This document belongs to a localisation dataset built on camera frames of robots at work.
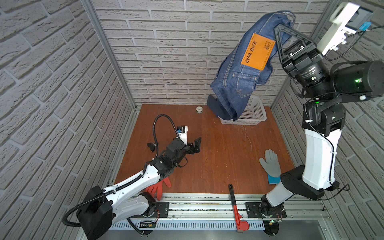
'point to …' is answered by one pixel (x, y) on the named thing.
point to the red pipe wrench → (241, 225)
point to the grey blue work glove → (272, 166)
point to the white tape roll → (199, 109)
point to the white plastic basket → (253, 113)
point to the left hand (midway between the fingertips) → (194, 135)
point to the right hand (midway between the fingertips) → (280, 25)
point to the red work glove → (158, 188)
